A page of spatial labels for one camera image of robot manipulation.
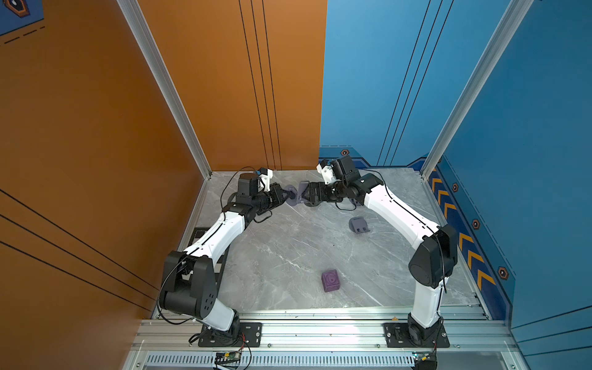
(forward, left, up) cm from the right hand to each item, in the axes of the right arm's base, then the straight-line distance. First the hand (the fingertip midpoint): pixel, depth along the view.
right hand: (312, 194), depth 84 cm
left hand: (+1, +8, +1) cm, 8 cm away
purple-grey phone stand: (-3, +5, +1) cm, 6 cm away
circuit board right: (-47, -35, -25) cm, 64 cm away
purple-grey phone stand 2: (0, -21, -21) cm, 29 cm away
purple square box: (-25, -6, -17) cm, 31 cm away
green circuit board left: (-47, +26, -23) cm, 58 cm away
